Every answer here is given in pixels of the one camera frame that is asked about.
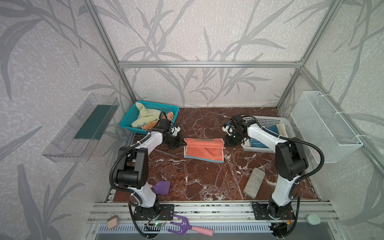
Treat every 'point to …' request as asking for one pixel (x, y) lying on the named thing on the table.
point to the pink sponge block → (112, 221)
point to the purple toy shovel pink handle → (161, 187)
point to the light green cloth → (145, 116)
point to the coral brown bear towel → (207, 149)
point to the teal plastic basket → (133, 112)
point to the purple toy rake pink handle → (185, 227)
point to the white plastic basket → (266, 120)
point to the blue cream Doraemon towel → (279, 129)
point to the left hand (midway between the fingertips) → (187, 138)
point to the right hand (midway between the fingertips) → (225, 140)
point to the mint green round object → (313, 219)
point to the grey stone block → (254, 182)
